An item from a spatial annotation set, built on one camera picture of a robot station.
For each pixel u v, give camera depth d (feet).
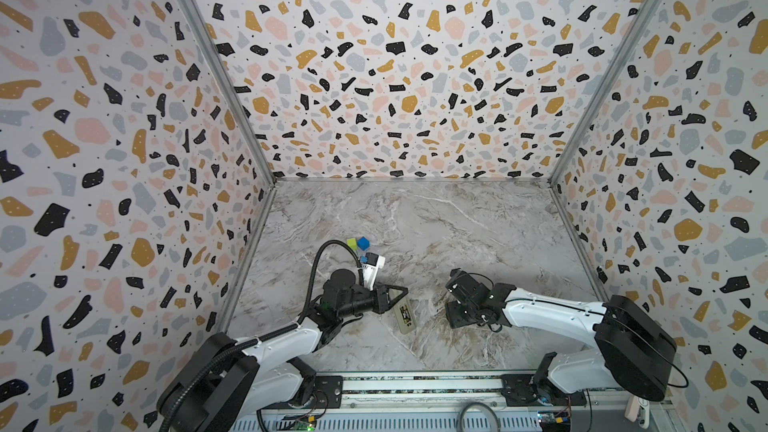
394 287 2.47
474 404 2.29
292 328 1.82
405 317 2.54
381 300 2.34
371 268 2.45
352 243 3.28
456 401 2.41
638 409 2.31
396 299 2.50
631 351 1.39
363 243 3.31
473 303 2.22
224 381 1.36
